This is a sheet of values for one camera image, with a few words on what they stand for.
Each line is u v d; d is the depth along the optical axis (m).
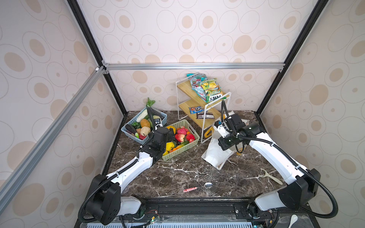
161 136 0.61
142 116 1.10
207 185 0.81
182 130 1.00
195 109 0.97
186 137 0.98
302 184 0.40
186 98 0.85
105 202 0.40
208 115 0.94
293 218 0.71
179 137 0.96
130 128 0.99
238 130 0.57
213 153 0.86
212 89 0.78
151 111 1.10
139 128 1.00
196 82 0.88
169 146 0.92
